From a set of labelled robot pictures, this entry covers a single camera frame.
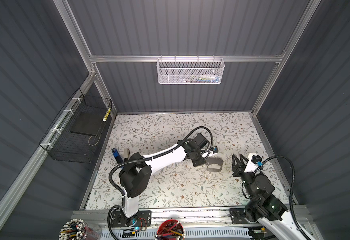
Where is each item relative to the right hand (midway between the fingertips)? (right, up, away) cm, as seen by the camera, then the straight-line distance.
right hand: (239, 157), depth 73 cm
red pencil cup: (-34, -29, -10) cm, 45 cm away
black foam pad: (-76, +17, +2) cm, 78 cm away
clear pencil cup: (-69, -24, -17) cm, 75 cm away
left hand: (-16, -3, +12) cm, 20 cm away
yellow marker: (-70, +20, +7) cm, 73 cm away
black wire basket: (-82, +12, 0) cm, 83 cm away
